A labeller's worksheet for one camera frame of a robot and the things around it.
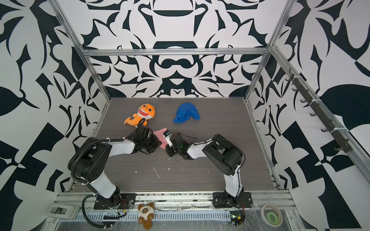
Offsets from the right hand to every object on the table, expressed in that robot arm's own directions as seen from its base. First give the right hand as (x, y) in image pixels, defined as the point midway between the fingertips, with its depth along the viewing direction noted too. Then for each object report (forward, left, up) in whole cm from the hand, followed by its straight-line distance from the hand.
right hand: (167, 144), depth 93 cm
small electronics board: (-38, -36, -3) cm, 53 cm away
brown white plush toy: (-37, +7, +2) cm, 37 cm away
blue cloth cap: (+24, -11, +4) cm, 27 cm away
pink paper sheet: (+3, +5, +7) cm, 9 cm away
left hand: (+3, +2, +2) cm, 4 cm away
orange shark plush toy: (+21, +16, +7) cm, 27 cm away
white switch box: (-35, +47, +2) cm, 59 cm away
